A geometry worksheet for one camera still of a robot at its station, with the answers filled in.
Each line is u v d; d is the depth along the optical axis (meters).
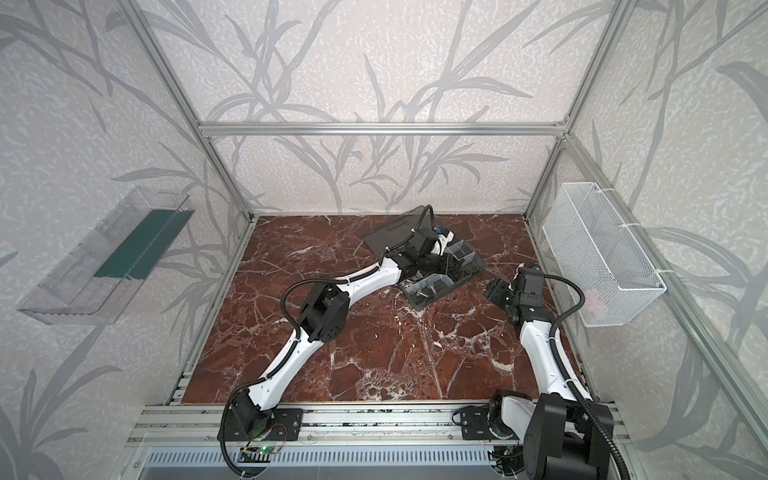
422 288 0.97
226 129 0.94
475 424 0.73
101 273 0.64
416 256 0.80
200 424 0.75
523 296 0.64
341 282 0.65
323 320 0.63
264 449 0.71
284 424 0.73
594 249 0.65
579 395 0.41
